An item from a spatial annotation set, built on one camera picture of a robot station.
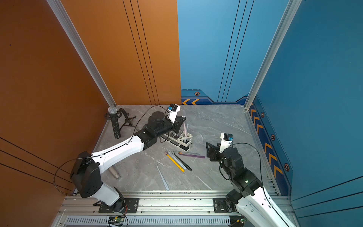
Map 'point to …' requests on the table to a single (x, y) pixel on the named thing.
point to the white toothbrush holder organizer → (181, 141)
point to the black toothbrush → (183, 164)
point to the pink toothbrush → (185, 130)
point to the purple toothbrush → (191, 155)
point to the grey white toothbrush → (179, 162)
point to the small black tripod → (129, 121)
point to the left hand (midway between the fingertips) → (185, 116)
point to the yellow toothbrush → (174, 162)
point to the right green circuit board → (243, 220)
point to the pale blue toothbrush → (165, 183)
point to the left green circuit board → (116, 220)
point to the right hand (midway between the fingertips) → (211, 144)
